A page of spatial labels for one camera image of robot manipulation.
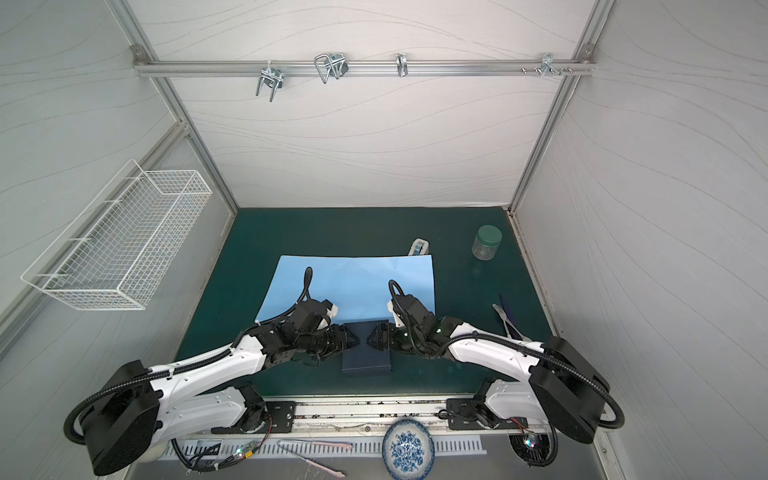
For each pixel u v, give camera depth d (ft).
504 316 2.97
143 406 1.32
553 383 1.38
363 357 2.52
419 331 2.08
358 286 3.23
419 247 3.40
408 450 2.26
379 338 2.37
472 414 2.41
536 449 2.38
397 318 2.17
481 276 3.55
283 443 2.31
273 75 2.56
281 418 2.44
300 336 2.09
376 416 2.46
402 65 2.56
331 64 2.51
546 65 2.51
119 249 2.25
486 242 3.24
